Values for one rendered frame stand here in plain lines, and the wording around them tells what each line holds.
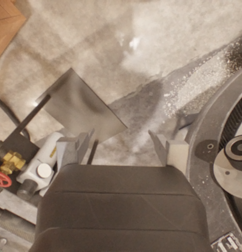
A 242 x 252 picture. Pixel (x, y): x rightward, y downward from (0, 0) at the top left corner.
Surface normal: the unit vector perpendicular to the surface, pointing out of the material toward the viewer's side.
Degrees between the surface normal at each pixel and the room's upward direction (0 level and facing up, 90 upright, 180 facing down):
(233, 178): 90
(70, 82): 0
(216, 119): 90
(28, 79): 0
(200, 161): 90
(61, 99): 0
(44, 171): 90
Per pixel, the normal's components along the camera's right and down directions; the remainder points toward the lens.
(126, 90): -0.12, 0.61
